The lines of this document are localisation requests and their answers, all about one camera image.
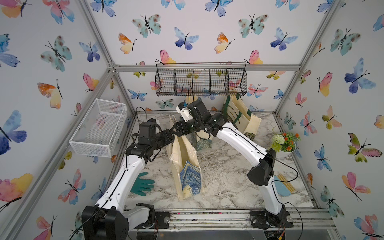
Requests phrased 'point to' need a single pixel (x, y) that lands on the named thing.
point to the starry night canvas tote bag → (185, 161)
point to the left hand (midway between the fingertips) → (174, 134)
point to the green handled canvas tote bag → (235, 111)
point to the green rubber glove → (141, 185)
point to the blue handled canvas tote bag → (201, 141)
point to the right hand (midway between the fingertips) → (175, 127)
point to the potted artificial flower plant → (284, 144)
